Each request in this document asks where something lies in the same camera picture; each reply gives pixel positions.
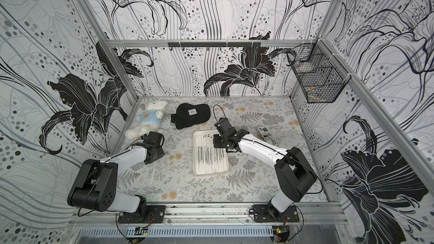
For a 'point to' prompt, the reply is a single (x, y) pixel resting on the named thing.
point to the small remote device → (265, 134)
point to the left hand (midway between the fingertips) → (159, 156)
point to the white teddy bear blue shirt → (149, 121)
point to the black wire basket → (319, 75)
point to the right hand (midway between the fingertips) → (217, 140)
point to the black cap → (187, 114)
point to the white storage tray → (207, 160)
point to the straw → (199, 155)
